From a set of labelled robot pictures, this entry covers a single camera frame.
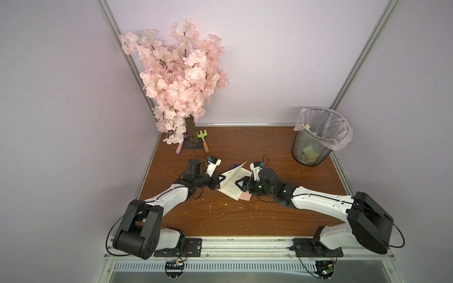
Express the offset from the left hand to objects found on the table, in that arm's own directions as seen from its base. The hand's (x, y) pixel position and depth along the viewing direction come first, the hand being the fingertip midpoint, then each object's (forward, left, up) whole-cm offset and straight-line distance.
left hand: (224, 176), depth 85 cm
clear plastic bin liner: (+25, -55, +11) cm, 61 cm away
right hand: (-3, -7, +4) cm, 9 cm away
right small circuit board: (-36, -42, -11) cm, 56 cm away
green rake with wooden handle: (+35, +17, -7) cm, 40 cm away
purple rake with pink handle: (+26, +30, -8) cm, 40 cm away
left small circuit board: (-36, +20, -13) cm, 44 cm away
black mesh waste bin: (+14, -44, +3) cm, 47 cm away
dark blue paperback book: (-2, -2, -8) cm, 8 cm away
